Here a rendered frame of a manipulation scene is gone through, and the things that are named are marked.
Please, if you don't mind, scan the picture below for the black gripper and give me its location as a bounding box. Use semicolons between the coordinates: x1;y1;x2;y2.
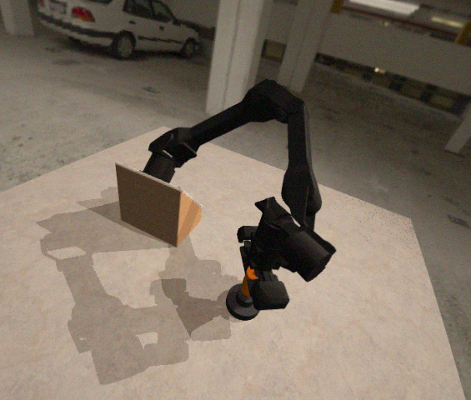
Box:
237;226;290;310

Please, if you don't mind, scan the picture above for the dark grey round pedestal with shaft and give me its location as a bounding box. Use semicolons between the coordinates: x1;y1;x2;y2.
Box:
226;283;260;321

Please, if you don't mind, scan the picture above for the orange knob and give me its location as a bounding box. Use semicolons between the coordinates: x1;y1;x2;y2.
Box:
241;267;258;297

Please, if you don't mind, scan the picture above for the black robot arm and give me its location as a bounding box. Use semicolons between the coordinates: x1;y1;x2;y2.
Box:
139;79;337;282

